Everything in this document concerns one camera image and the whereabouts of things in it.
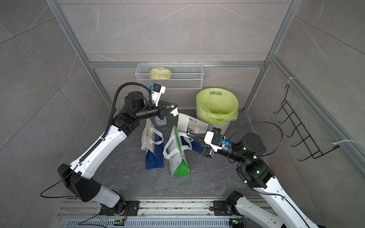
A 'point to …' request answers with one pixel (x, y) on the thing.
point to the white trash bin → (225, 127)
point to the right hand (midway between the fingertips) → (191, 132)
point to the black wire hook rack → (315, 151)
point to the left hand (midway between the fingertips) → (177, 103)
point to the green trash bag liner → (216, 106)
